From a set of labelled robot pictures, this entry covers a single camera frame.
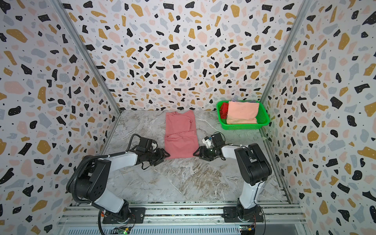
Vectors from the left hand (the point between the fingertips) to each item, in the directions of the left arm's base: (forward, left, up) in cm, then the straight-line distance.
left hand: (167, 154), depth 91 cm
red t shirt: (+33, -39, +5) cm, 51 cm away
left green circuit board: (-38, +19, -5) cm, 43 cm away
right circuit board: (-39, -42, -5) cm, 57 cm away
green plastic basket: (+29, -69, -2) cm, 75 cm away
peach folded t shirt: (+29, -52, +6) cm, 60 cm away
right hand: (+1, -17, -1) cm, 17 cm away
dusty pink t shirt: (+15, -7, -2) cm, 17 cm away
